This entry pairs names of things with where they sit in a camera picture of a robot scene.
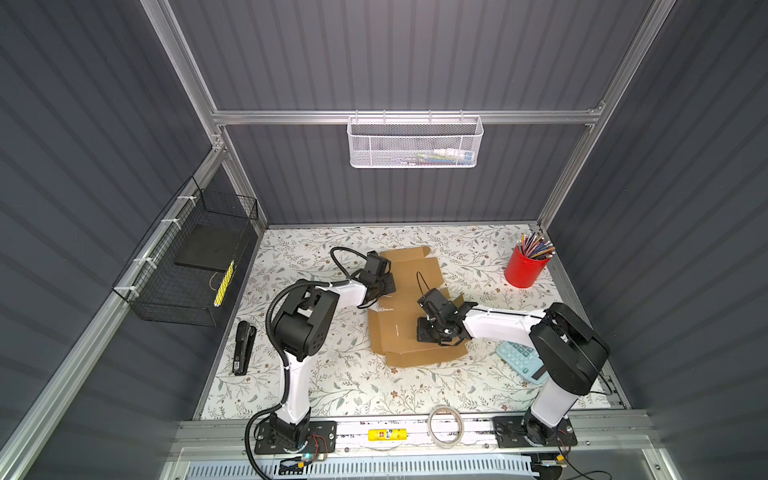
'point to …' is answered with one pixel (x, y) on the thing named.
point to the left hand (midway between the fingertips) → (389, 282)
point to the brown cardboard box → (392, 325)
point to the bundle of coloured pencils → (536, 246)
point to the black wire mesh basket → (160, 291)
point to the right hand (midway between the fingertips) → (421, 335)
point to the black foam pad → (214, 246)
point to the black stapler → (244, 345)
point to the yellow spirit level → (387, 434)
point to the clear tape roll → (432, 436)
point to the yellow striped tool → (222, 289)
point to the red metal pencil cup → (521, 270)
